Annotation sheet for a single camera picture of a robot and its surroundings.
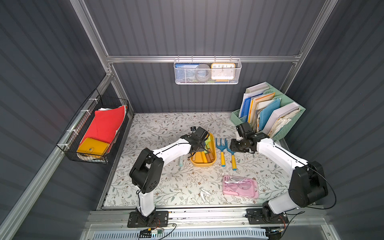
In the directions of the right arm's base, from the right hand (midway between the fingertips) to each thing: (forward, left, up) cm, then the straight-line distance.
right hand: (236, 146), depth 88 cm
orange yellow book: (+26, -14, +11) cm, 31 cm away
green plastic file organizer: (+7, -25, +13) cm, 29 cm away
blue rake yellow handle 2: (-7, 0, -10) cm, 12 cm away
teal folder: (+19, -20, +11) cm, 30 cm away
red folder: (-2, +67, +22) cm, 71 cm away
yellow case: (-14, +69, +21) cm, 73 cm away
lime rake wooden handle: (+6, +17, -9) cm, 20 cm away
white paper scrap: (-25, +19, -11) cm, 33 cm away
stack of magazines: (+17, -15, +4) cm, 23 cm away
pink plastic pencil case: (-20, -1, -11) cm, 23 cm away
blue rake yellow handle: (+5, +7, -11) cm, 13 cm away
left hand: (+2, +23, -3) cm, 23 cm away
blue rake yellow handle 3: (-3, +19, -9) cm, 21 cm away
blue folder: (+27, -10, +4) cm, 30 cm away
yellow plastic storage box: (-4, +23, -10) cm, 26 cm away
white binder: (+12, -22, +14) cm, 29 cm away
